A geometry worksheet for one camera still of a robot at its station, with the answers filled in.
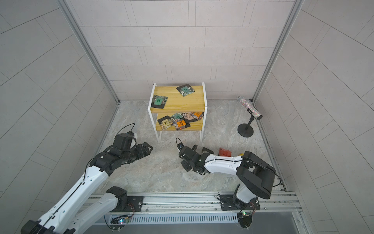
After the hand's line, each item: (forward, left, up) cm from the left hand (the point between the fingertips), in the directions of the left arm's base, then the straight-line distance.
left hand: (151, 148), depth 77 cm
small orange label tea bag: (+20, -23, +4) cm, 31 cm away
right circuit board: (-30, -46, -9) cm, 56 cm away
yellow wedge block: (+2, -53, -11) cm, 54 cm away
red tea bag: (+3, -42, -12) cm, 43 cm away
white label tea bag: (+5, -31, -11) cm, 33 cm away
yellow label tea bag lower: (+15, -6, +3) cm, 16 cm away
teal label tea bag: (+20, -13, +4) cm, 24 cm away
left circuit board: (-31, +11, -11) cm, 34 cm away
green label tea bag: (+17, -4, +19) cm, 26 cm away
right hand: (-2, -18, -12) cm, 22 cm away
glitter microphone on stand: (+19, -59, -10) cm, 63 cm away
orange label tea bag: (+14, -14, +4) cm, 20 cm away
